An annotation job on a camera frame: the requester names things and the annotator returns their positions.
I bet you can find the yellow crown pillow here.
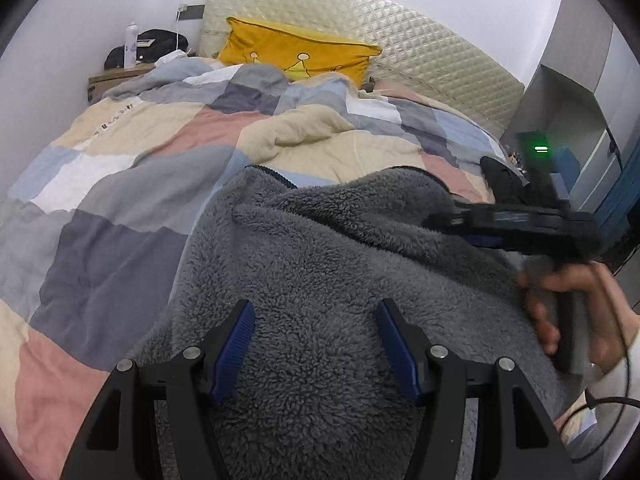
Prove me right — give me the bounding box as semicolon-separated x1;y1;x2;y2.
217;16;383;84

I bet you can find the grey wardrobe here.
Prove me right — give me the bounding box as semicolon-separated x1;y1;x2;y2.
501;0;639;244

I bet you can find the grey fleece jacket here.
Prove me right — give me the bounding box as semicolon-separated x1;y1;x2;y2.
132;167;578;479

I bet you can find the wall socket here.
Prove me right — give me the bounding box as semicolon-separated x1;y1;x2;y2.
176;4;205;21

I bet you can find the cream quilted headboard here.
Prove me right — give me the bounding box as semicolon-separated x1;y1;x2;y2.
198;0;524;136

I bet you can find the person's right hand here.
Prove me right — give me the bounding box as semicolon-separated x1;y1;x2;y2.
516;260;640;373

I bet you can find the black garment on bed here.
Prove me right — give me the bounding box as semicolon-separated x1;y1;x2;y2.
480;156;529;206

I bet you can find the black bag on nightstand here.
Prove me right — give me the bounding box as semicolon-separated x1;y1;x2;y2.
103;28;189;70

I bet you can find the white spray bottle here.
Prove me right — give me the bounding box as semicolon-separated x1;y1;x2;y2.
124;21;138;70

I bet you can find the patchwork quilt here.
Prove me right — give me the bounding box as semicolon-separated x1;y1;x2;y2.
1;58;504;479

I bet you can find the wooden nightstand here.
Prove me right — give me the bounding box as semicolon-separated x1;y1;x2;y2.
87;64;155;105

